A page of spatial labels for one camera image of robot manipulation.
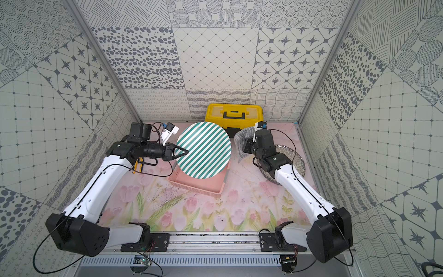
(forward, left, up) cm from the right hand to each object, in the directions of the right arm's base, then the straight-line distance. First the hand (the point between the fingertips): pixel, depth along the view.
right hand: (246, 140), depth 80 cm
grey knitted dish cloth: (-1, +3, +3) cm, 4 cm away
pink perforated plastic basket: (-13, +16, -21) cm, 30 cm away
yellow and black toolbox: (+24, +5, -7) cm, 26 cm away
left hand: (-9, +27, +5) cm, 28 cm away
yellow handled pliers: (-19, +40, +11) cm, 46 cm away
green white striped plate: (-7, +17, +2) cm, 18 cm away
